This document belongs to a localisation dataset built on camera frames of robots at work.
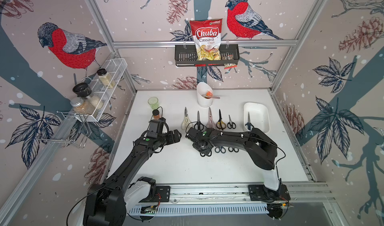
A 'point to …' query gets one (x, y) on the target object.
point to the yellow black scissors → (221, 124)
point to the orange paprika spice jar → (156, 114)
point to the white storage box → (259, 115)
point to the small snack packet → (228, 66)
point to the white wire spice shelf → (115, 67)
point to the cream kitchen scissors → (186, 121)
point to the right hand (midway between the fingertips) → (196, 148)
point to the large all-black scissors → (203, 154)
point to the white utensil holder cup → (201, 88)
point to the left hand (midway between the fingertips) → (177, 133)
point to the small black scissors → (198, 126)
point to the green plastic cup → (153, 101)
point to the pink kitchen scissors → (211, 123)
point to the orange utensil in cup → (209, 95)
